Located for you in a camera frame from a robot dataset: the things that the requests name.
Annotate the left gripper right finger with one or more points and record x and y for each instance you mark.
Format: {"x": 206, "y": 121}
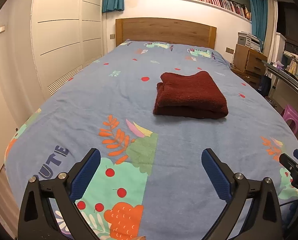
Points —
{"x": 263, "y": 220}

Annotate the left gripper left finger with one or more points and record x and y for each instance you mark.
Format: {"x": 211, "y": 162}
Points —
{"x": 37, "y": 220}

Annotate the dark red knitted garment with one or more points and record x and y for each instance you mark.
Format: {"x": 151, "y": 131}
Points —
{"x": 194, "y": 96}

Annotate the purple plastic stool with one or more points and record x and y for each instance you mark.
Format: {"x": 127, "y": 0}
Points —
{"x": 289, "y": 113}

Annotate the desk with clutter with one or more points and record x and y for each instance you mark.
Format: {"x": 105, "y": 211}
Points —
{"x": 284, "y": 88}

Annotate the wooden nightstand drawers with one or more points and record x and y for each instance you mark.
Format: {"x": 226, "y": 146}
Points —
{"x": 248, "y": 65}

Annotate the blue patterned bed sheet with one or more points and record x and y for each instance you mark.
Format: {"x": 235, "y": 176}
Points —
{"x": 150, "y": 181}

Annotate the white box on nightstand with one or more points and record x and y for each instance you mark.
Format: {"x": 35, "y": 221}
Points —
{"x": 249, "y": 40}

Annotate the teal curtain right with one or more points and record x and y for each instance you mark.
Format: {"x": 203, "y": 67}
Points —
{"x": 259, "y": 19}

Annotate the wooden headboard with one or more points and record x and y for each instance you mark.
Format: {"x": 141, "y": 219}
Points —
{"x": 165, "y": 30}

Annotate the white wardrobe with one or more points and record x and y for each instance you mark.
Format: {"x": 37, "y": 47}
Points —
{"x": 66, "y": 37}

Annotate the white wall shelf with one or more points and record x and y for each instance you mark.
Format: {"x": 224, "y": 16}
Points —
{"x": 190, "y": 10}

